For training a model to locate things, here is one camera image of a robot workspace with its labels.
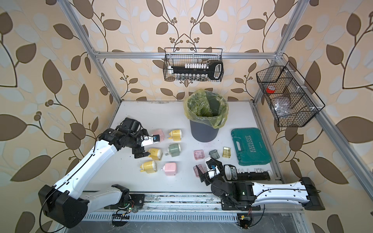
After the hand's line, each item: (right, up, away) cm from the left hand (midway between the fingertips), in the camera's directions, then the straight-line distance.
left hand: (145, 140), depth 78 cm
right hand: (+32, -11, -4) cm, 34 cm away
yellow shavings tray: (+48, -10, +15) cm, 51 cm away
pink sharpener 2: (+14, -16, +1) cm, 21 cm away
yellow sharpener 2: (+4, -9, +6) cm, 12 cm away
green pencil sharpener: (+15, -7, +8) cm, 18 cm away
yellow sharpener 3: (+2, -15, +1) cm, 15 cm away
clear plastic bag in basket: (+70, +18, -8) cm, 73 cm away
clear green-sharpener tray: (+40, -11, +13) cm, 43 cm away
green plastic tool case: (+62, -6, +11) cm, 63 cm away
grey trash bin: (+33, +1, +23) cm, 40 cm away
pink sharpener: (+4, +2, +18) cm, 19 cm away
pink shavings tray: (+30, -11, +13) cm, 35 cm away
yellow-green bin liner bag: (+34, +19, +7) cm, 39 cm away
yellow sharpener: (+15, +1, +15) cm, 22 cm away
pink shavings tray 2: (+28, -19, +6) cm, 35 cm away
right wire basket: (+77, +21, -5) cm, 80 cm away
